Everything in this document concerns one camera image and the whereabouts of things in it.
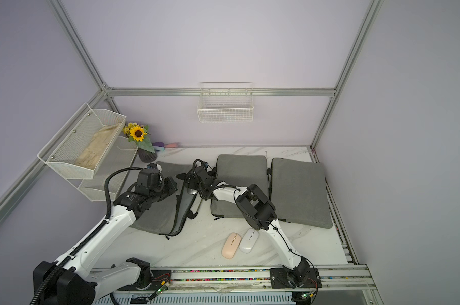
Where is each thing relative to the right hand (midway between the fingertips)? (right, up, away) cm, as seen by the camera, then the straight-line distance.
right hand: (192, 182), depth 100 cm
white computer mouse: (+29, -24, -18) cm, 42 cm away
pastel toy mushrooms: (-25, +21, +19) cm, 38 cm away
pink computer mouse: (+21, -25, -20) cm, 39 cm away
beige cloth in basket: (-36, +13, -24) cm, 46 cm away
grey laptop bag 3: (+57, -5, 0) cm, 58 cm away
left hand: (-2, +1, -19) cm, 19 cm away
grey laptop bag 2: (+26, +6, +7) cm, 28 cm away
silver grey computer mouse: (0, -4, -3) cm, 5 cm away
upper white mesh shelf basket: (-41, +15, -24) cm, 50 cm away
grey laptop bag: (-7, -14, -16) cm, 22 cm away
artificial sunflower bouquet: (-26, +25, -5) cm, 37 cm away
